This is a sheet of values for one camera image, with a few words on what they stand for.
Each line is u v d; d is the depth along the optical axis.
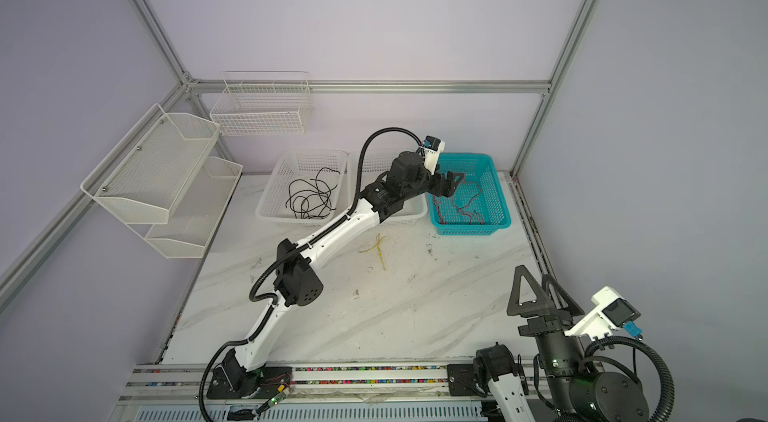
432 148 0.71
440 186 0.72
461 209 1.08
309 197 1.10
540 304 0.42
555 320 0.41
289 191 1.14
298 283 0.56
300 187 1.16
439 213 1.07
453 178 0.74
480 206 1.11
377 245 1.00
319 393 0.73
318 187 1.15
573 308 0.47
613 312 0.39
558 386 0.40
